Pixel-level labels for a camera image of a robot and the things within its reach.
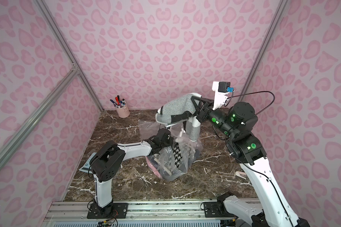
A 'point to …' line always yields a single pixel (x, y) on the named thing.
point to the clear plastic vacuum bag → (173, 161)
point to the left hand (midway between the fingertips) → (171, 137)
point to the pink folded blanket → (153, 168)
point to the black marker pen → (123, 100)
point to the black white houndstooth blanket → (177, 154)
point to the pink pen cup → (123, 112)
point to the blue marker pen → (114, 103)
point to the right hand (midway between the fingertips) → (191, 99)
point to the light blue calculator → (86, 167)
